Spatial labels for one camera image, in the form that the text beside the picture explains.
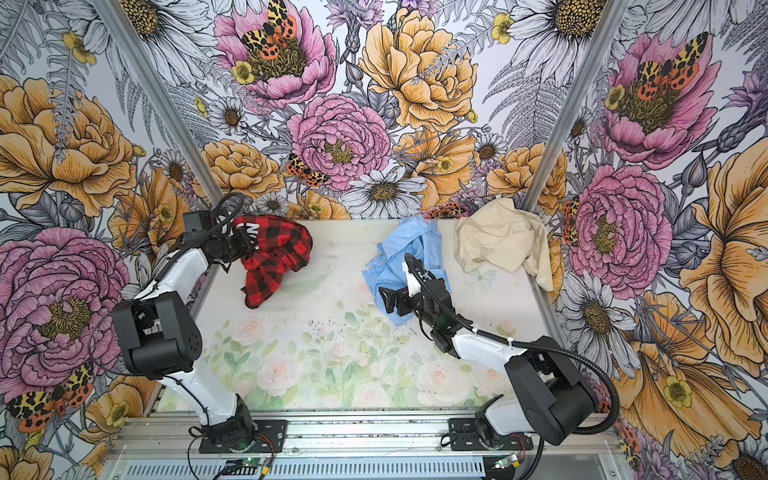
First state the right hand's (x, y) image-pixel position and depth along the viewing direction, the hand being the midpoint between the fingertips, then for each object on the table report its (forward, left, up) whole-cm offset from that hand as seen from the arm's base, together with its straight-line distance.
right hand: (393, 292), depth 86 cm
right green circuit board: (-39, -24, -14) cm, 48 cm away
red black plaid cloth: (+18, +34, +1) cm, 39 cm away
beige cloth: (+27, -38, -6) cm, 47 cm away
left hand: (+15, +41, +4) cm, 44 cm away
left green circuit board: (-37, +34, -12) cm, 52 cm away
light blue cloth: (+23, -8, -2) cm, 24 cm away
